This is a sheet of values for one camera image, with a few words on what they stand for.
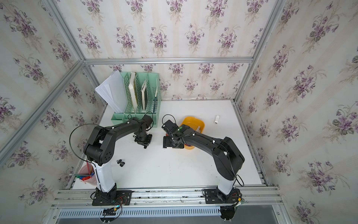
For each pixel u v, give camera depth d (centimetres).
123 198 73
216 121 104
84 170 75
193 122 104
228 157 49
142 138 82
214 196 71
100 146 51
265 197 75
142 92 98
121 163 84
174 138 61
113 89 95
